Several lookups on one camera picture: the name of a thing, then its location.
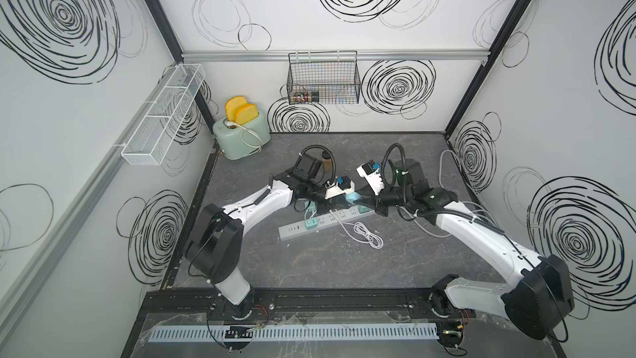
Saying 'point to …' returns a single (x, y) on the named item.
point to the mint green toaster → (233, 141)
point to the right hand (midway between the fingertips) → (360, 192)
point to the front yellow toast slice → (246, 113)
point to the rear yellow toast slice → (232, 104)
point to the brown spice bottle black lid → (327, 163)
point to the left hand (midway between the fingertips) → (346, 203)
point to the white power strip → (296, 230)
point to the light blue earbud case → (352, 196)
